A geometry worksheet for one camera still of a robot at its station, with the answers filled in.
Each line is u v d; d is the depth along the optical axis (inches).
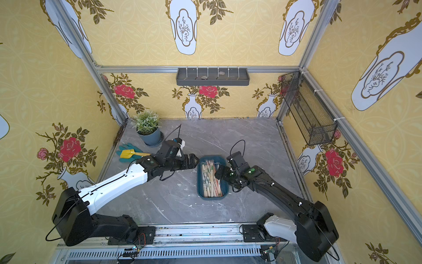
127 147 40.7
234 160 25.1
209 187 33.7
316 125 33.9
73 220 15.6
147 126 37.4
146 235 28.7
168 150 23.8
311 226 15.7
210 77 36.1
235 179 25.7
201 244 28.4
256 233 29.3
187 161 27.7
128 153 39.5
